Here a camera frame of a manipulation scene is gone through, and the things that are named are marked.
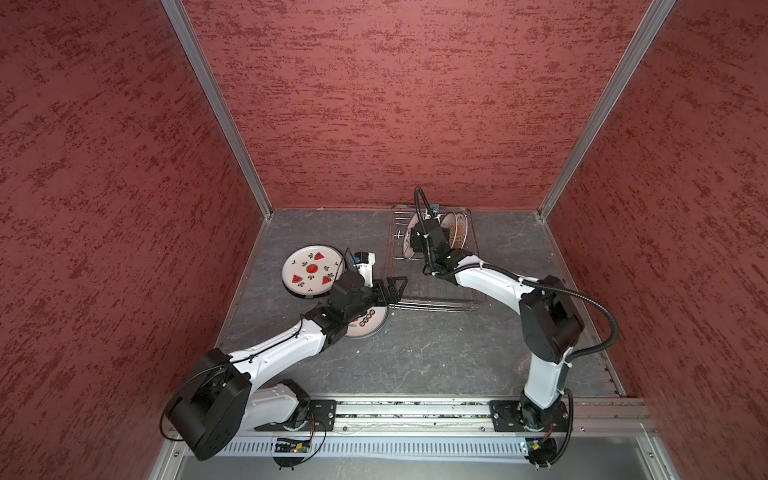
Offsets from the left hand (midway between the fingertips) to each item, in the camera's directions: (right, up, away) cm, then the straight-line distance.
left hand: (396, 286), depth 81 cm
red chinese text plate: (-9, -13, +9) cm, 18 cm away
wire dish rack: (+4, -3, +18) cm, 19 cm away
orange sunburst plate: (+21, +16, +13) cm, 30 cm away
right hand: (+8, +15, +11) cm, 20 cm away
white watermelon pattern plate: (-29, +2, +19) cm, 35 cm away
